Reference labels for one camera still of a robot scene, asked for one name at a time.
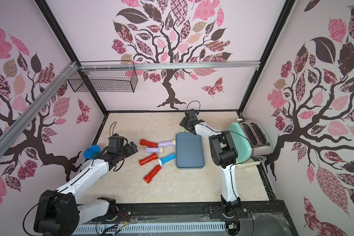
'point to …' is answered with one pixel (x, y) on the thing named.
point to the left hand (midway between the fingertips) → (131, 151)
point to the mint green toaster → (250, 138)
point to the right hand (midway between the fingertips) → (184, 121)
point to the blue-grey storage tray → (189, 151)
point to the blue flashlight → (163, 160)
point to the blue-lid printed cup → (92, 152)
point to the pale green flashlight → (183, 130)
